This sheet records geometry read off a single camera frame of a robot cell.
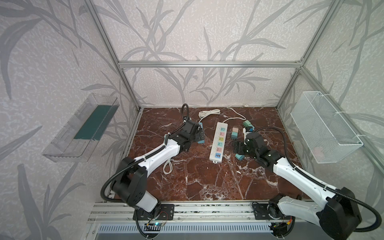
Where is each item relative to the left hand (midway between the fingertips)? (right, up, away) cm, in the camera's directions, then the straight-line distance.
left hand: (198, 129), depth 88 cm
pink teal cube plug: (+25, -4, +14) cm, 29 cm away
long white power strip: (+13, -9, +9) cm, 18 cm away
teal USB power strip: (+3, -9, +11) cm, 15 cm away
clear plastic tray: (-53, -5, -24) cm, 58 cm away
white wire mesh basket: (+56, -2, -26) cm, 62 cm away
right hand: (+23, -6, -4) cm, 24 cm away
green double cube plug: (+35, +3, +20) cm, 41 cm away
